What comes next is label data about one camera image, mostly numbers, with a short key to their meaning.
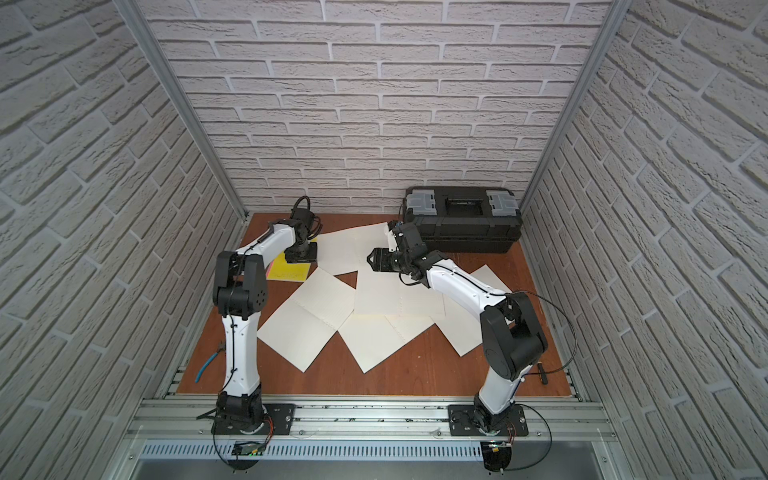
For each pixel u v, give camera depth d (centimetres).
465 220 95
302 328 91
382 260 77
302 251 90
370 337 86
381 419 76
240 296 60
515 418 73
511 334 46
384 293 97
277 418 73
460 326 90
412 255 68
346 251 107
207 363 83
